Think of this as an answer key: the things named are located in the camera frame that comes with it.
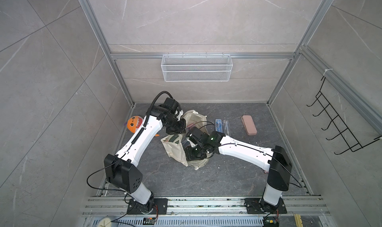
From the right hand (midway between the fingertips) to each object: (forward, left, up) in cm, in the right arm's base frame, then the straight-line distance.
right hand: (188, 158), depth 76 cm
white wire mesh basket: (+58, -6, +17) cm, 61 cm away
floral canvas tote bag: (+6, +7, +5) cm, 10 cm away
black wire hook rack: (-4, -67, +20) cm, 70 cm away
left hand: (+13, 0, +9) cm, 15 cm away
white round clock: (-26, +38, -8) cm, 47 cm away
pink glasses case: (+30, -43, -12) cm, 54 cm away
